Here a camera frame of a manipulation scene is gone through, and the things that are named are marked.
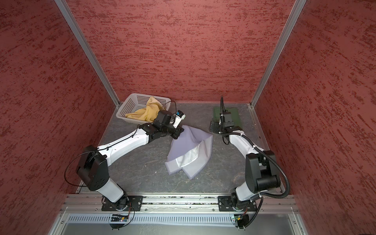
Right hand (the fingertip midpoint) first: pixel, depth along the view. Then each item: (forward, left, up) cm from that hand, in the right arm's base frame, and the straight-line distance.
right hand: (216, 128), depth 93 cm
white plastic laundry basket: (+28, +58, -8) cm, 65 cm away
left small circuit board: (-46, +54, -11) cm, 72 cm away
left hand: (-6, +22, +6) cm, 24 cm away
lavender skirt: (-15, +18, -2) cm, 23 cm away
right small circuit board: (-48, -8, -11) cm, 50 cm away
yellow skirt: (+11, +45, +4) cm, 47 cm away
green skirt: (+24, -19, -10) cm, 32 cm away
